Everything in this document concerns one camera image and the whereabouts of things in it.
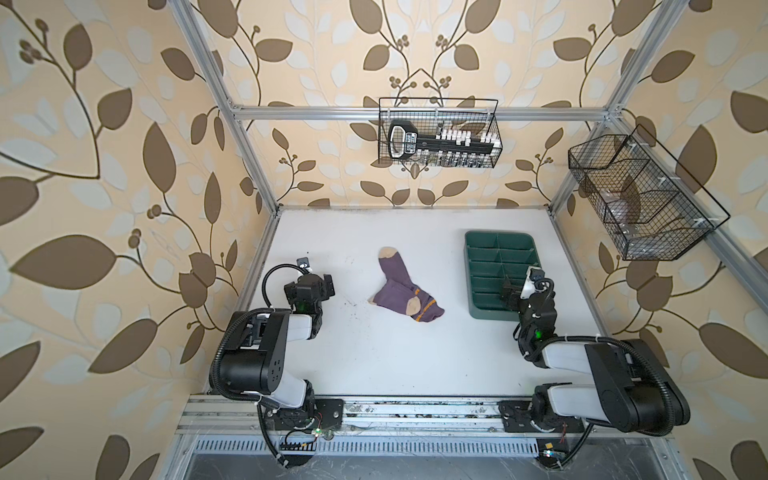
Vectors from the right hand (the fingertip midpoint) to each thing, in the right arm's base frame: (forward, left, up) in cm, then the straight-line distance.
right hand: (525, 284), depth 89 cm
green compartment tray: (+14, +5, -6) cm, 16 cm away
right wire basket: (+6, -25, +26) cm, 36 cm away
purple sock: (+2, +38, -7) cm, 39 cm away
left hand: (+7, +66, -2) cm, 66 cm away
